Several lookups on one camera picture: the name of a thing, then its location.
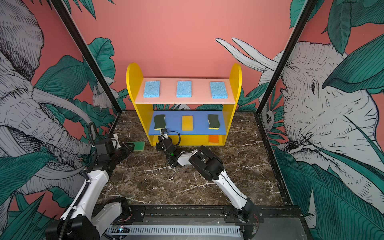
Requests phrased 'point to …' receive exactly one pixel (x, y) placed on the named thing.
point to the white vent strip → (175, 231)
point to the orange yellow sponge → (213, 139)
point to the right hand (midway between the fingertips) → (154, 136)
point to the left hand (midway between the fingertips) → (133, 142)
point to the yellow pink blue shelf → (199, 111)
